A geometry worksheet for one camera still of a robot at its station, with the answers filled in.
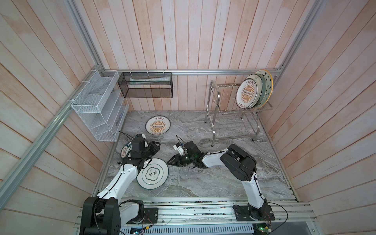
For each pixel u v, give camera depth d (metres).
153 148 0.76
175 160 0.84
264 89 0.73
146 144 0.69
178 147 0.88
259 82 0.76
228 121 1.11
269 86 0.75
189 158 0.81
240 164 0.55
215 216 0.73
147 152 0.73
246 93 0.84
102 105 0.71
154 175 0.87
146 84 1.04
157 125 1.11
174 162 0.85
